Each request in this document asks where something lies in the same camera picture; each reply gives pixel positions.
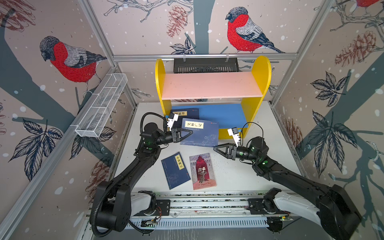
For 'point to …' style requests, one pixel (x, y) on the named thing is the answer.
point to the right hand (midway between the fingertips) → (213, 151)
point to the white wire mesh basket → (93, 123)
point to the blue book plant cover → (192, 113)
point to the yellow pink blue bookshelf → (231, 98)
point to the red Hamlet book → (202, 171)
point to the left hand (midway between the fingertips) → (191, 135)
